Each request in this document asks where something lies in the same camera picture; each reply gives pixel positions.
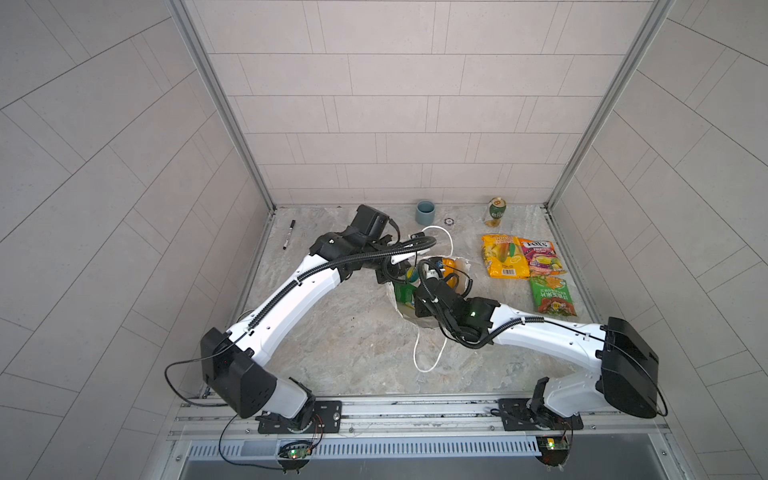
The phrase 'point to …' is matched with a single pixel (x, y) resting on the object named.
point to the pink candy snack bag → (541, 257)
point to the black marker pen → (292, 224)
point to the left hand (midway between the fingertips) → (415, 259)
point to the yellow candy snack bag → (505, 257)
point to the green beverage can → (497, 207)
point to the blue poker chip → (449, 221)
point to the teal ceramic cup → (425, 212)
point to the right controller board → (554, 449)
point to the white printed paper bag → (424, 321)
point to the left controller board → (295, 451)
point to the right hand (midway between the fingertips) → (413, 296)
